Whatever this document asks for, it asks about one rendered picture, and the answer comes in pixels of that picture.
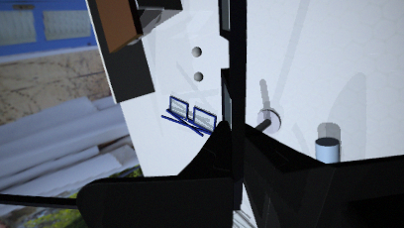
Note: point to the light blue cylinder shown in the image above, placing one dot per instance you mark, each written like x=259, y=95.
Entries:
x=327, y=150

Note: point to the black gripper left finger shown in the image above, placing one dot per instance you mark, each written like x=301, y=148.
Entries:
x=200, y=196

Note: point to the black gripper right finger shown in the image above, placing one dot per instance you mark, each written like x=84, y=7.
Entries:
x=288, y=189

